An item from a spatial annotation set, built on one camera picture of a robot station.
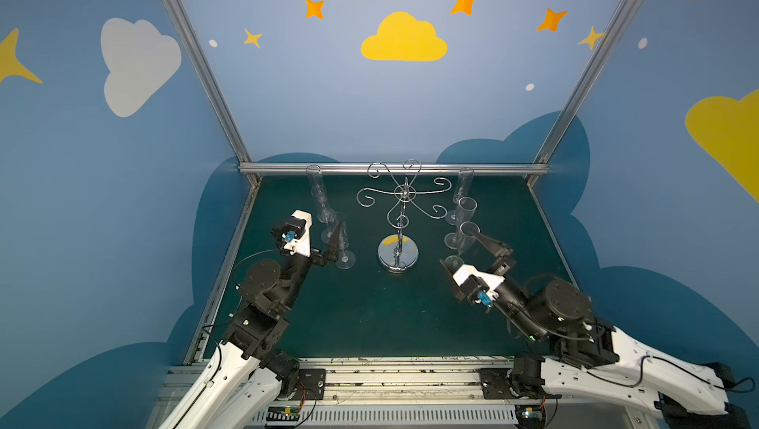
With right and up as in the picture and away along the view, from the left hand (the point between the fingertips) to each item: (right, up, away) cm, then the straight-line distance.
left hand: (314, 215), depth 64 cm
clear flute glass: (+3, -15, +33) cm, 36 cm away
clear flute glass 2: (+42, +12, +29) cm, 52 cm away
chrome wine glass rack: (+21, -14, +34) cm, 43 cm away
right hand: (+32, -4, -7) cm, 33 cm away
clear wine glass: (+40, -15, +32) cm, 53 cm away
